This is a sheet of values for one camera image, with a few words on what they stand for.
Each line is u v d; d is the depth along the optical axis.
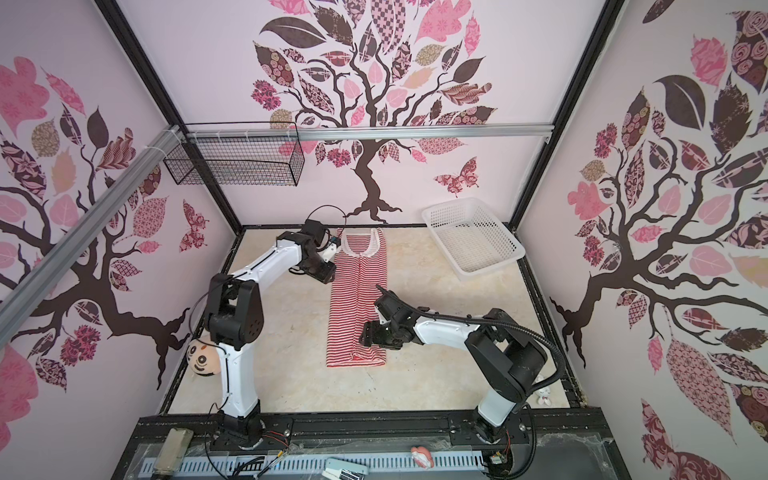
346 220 1.22
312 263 0.81
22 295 0.51
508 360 0.46
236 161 1.22
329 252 0.90
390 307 0.70
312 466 0.70
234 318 0.54
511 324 0.44
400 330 0.68
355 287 1.00
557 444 0.72
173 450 0.68
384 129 0.93
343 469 0.67
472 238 1.14
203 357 0.78
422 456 0.66
